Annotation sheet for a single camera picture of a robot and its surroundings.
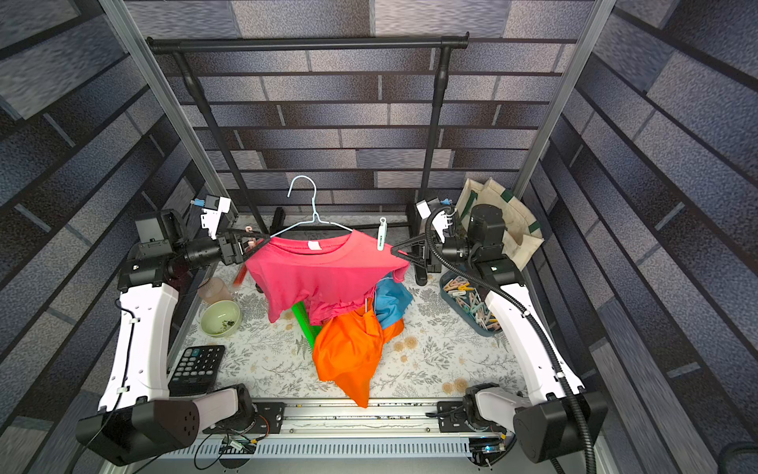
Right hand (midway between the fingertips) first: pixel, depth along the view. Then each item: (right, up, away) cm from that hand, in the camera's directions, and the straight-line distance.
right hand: (391, 251), depth 62 cm
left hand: (-29, +3, +4) cm, 30 cm away
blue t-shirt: (+1, -15, +23) cm, 28 cm away
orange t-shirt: (-11, -26, +13) cm, 31 cm away
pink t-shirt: (-14, -5, +3) cm, 15 cm away
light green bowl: (-53, -22, +28) cm, 64 cm away
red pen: (-52, -10, +39) cm, 65 cm away
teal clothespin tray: (+26, -18, +32) cm, 45 cm away
